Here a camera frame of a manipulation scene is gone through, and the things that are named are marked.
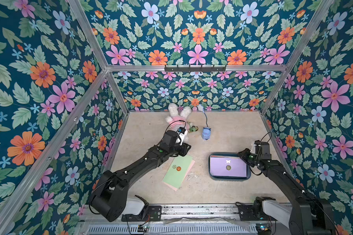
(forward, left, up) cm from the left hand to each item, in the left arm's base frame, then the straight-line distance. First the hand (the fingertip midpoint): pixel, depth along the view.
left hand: (190, 145), depth 83 cm
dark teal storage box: (-16, -20, -14) cm, 29 cm away
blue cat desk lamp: (+14, -12, -7) cm, 20 cm away
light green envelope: (-9, +9, -14) cm, 19 cm away
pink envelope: (-19, +10, -15) cm, 26 cm away
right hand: (-4, -29, -7) cm, 30 cm away
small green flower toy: (+21, -5, -13) cm, 26 cm away
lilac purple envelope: (-10, -21, -11) cm, 26 cm away
